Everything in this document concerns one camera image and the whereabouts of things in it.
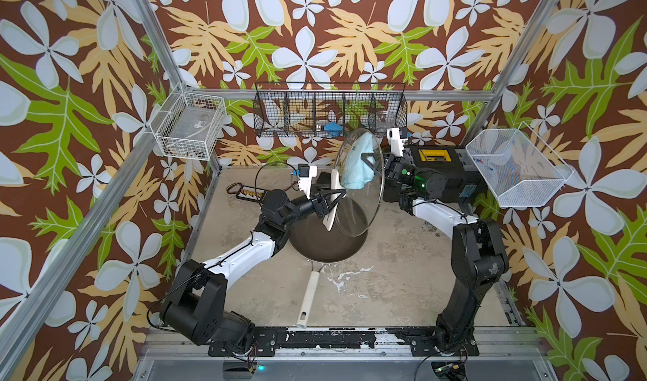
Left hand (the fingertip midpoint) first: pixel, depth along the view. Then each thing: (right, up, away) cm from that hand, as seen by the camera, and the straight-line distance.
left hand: (343, 188), depth 69 cm
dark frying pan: (-7, -21, +20) cm, 30 cm away
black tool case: (+49, +2, +27) cm, 56 cm away
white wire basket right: (+59, +6, +13) cm, 61 cm away
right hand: (+5, +6, -3) cm, 8 cm away
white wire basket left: (-52, +22, +17) cm, 59 cm away
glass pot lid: (+9, -9, +32) cm, 35 cm away
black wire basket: (-4, +31, +28) cm, 42 cm away
